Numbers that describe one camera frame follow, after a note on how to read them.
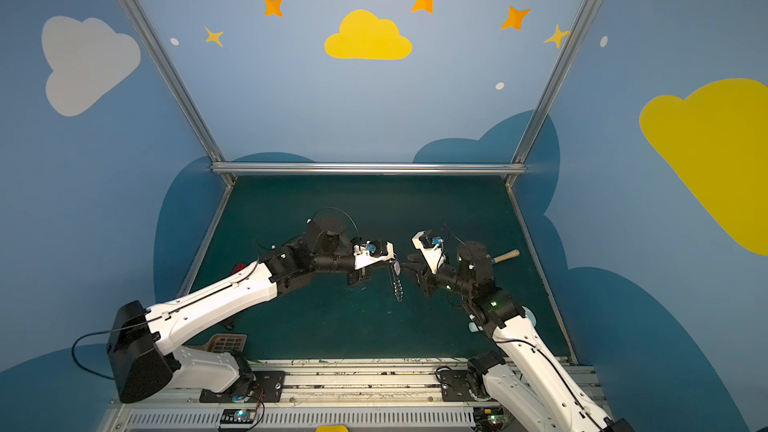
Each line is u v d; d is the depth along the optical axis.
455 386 0.75
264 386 0.74
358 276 0.62
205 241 1.07
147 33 0.79
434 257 0.64
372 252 0.58
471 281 0.56
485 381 0.63
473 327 0.82
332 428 0.69
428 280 0.63
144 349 0.39
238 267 0.93
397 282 0.73
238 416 0.71
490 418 0.71
